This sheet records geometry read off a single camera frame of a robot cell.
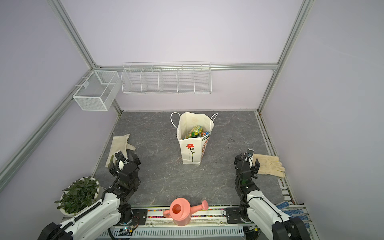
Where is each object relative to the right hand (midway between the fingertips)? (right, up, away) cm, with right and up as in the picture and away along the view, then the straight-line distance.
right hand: (250, 158), depth 84 cm
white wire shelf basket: (-50, +51, +14) cm, 73 cm away
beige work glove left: (-84, +6, +19) cm, 86 cm away
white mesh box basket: (-95, +40, +13) cm, 104 cm away
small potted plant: (-82, -11, -19) cm, 85 cm away
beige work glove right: (+14, -6, +8) cm, 17 cm away
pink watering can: (-38, -19, -18) cm, 46 cm away
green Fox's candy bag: (-30, +15, -1) cm, 34 cm away
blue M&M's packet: (-25, +14, +1) cm, 29 cm away
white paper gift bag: (-33, +6, -4) cm, 33 cm away
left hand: (-71, +1, -3) cm, 71 cm away
